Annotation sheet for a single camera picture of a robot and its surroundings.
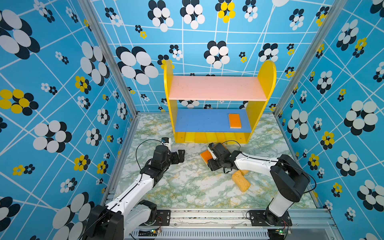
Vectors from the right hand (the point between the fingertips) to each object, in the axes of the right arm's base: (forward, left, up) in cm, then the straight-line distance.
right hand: (213, 162), depth 91 cm
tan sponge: (-6, -18, +1) cm, 19 cm away
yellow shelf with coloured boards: (+21, -3, +11) cm, 24 cm away
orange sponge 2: (+3, +4, +3) cm, 6 cm away
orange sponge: (+22, -14, +14) cm, 30 cm away
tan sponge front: (-11, -15, 0) cm, 18 cm away
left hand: (+2, +20, +11) cm, 23 cm away
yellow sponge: (+18, +15, +1) cm, 24 cm away
